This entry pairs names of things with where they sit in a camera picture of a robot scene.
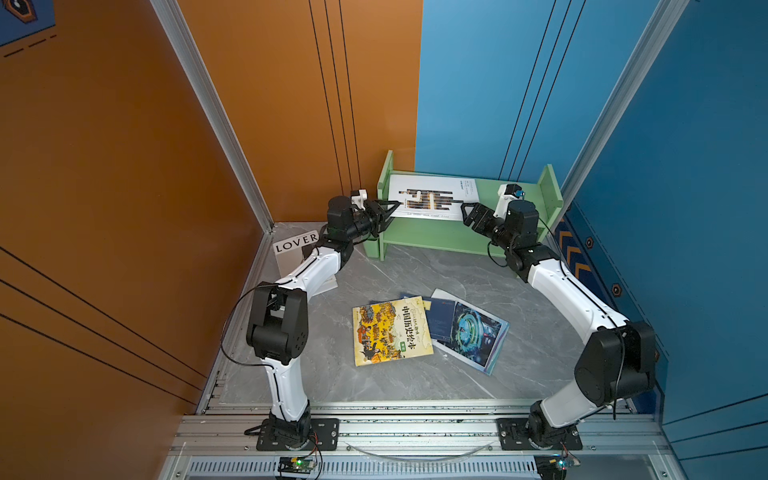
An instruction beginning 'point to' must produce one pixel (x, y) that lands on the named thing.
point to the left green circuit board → (301, 465)
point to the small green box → (371, 247)
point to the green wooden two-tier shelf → (544, 194)
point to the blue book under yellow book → (438, 306)
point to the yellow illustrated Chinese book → (391, 331)
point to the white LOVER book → (291, 253)
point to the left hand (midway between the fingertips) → (401, 202)
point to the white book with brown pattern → (431, 197)
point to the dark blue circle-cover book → (479, 337)
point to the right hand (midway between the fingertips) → (467, 209)
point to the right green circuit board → (554, 466)
